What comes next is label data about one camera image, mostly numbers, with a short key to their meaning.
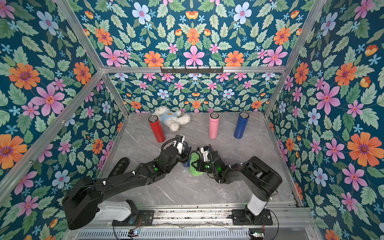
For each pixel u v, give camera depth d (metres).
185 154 0.71
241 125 0.96
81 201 0.41
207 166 0.78
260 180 0.49
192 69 0.91
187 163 0.90
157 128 0.94
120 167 0.89
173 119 1.08
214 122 0.90
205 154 0.84
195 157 0.86
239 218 0.73
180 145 0.68
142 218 0.73
